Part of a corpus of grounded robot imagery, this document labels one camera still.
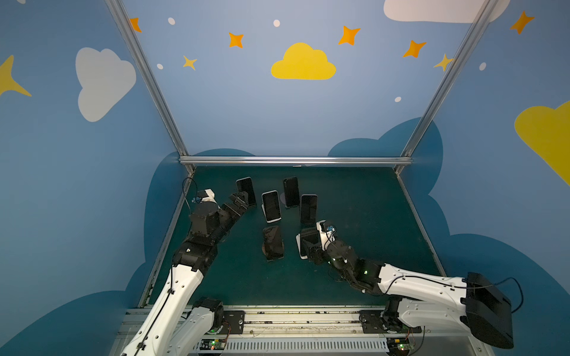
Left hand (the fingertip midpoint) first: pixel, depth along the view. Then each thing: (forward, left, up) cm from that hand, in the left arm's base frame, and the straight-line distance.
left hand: (246, 200), depth 73 cm
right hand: (-6, -24, -13) cm, 28 cm away
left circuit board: (-37, +10, -29) cm, 48 cm away
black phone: (+19, +5, -15) cm, 24 cm away
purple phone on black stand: (+20, -25, -29) cm, 43 cm away
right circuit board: (-37, -51, -29) cm, 69 cm away
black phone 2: (+22, -16, -22) cm, 35 cm away
